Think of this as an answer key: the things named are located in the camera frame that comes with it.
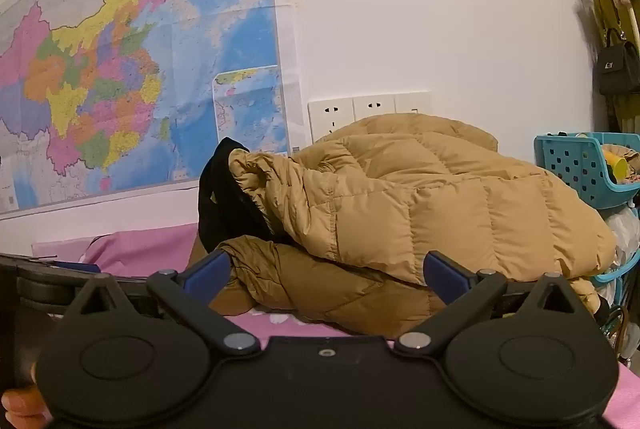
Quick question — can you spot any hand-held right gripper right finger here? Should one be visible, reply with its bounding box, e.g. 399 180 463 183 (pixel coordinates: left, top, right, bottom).
394 251 587 354

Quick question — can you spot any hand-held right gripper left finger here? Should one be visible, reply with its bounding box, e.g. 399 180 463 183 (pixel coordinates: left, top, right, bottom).
65 249 261 355

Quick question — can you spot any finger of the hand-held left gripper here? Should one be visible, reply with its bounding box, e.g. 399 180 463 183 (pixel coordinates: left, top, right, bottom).
15 258 176 310

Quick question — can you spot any tan puffer jacket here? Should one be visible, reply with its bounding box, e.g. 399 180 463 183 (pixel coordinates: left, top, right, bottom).
197 113 617 325

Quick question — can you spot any person's left hand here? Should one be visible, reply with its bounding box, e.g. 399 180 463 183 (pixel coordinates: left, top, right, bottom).
0 384 57 428

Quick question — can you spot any pink floral quilt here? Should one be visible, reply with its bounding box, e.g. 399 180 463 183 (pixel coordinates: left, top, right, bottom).
32 224 203 280

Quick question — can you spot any blue perforated plastic basket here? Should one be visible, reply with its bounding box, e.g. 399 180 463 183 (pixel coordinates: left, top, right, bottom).
534 132 640 211

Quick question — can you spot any white plastic bag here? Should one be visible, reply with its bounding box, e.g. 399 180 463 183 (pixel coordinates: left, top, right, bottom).
606 205 640 262

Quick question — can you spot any yellow toy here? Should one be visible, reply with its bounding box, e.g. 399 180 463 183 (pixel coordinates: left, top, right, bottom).
601 144 632 184

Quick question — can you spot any black handbag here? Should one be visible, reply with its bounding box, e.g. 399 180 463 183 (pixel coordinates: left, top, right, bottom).
597 28 640 96

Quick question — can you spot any olive green hanging coat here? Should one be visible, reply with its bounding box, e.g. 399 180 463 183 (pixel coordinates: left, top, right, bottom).
592 0 640 135

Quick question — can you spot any white wall socket plate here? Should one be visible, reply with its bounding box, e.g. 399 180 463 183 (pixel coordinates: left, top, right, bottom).
352 94 396 120
394 91 432 115
307 98 356 145

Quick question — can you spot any colourful wall map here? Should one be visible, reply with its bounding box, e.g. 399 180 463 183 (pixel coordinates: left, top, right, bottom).
0 0 306 217

